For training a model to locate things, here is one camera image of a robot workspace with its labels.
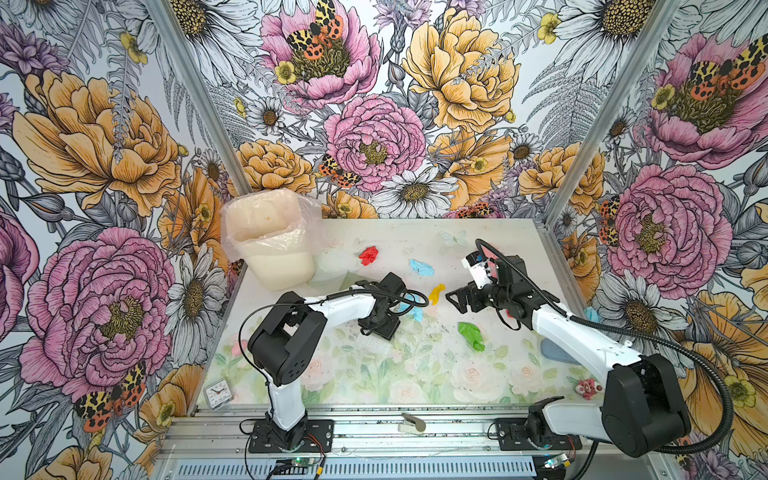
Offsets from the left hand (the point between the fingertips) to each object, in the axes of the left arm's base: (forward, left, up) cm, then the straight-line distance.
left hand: (378, 336), depth 91 cm
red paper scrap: (+29, +4, +2) cm, 30 cm away
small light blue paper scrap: (+25, -15, +1) cm, 29 cm away
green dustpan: (+21, +19, -2) cm, 29 cm away
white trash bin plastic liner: (+18, +27, +26) cm, 42 cm away
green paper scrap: (0, -28, 0) cm, 28 cm away
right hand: (+5, -23, +12) cm, 27 cm away
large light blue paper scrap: (+7, -12, +1) cm, 14 cm away
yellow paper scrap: (+14, -19, 0) cm, 24 cm away
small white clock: (-15, +42, +1) cm, 45 cm away
